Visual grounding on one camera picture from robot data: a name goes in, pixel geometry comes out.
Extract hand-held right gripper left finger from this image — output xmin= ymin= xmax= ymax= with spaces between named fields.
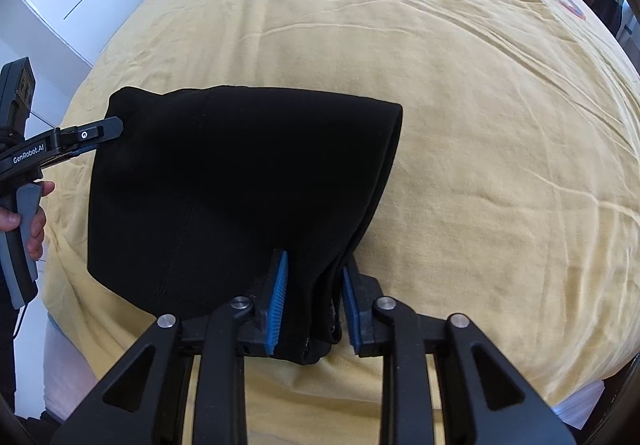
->
xmin=50 ymin=247 xmax=290 ymax=445

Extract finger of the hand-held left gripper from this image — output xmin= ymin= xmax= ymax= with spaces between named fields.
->
xmin=39 ymin=115 xmax=124 ymax=170

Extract person's left hand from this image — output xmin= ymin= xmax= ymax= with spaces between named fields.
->
xmin=0 ymin=180 xmax=56 ymax=262

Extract black bag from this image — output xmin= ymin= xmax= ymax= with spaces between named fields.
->
xmin=590 ymin=0 xmax=628 ymax=33

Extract black pants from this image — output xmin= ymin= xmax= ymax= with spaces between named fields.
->
xmin=87 ymin=84 xmax=405 ymax=366

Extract yellow printed bedspread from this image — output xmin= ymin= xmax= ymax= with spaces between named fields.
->
xmin=40 ymin=0 xmax=640 ymax=445

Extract white bed sheet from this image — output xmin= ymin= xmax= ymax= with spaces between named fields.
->
xmin=44 ymin=312 xmax=607 ymax=431

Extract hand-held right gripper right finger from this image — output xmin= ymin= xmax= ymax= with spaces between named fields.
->
xmin=341 ymin=255 xmax=576 ymax=445

